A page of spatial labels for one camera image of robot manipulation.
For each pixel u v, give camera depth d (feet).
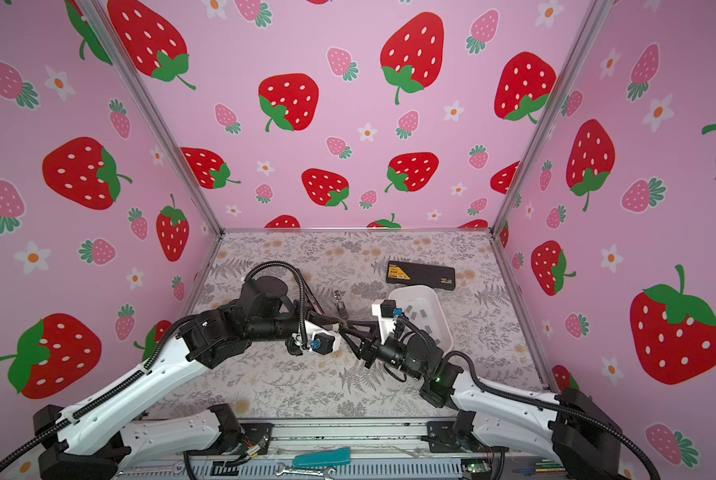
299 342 1.66
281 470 2.30
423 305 3.27
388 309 2.01
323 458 2.32
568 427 1.36
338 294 3.20
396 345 2.07
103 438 1.32
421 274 3.53
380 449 2.40
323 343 1.69
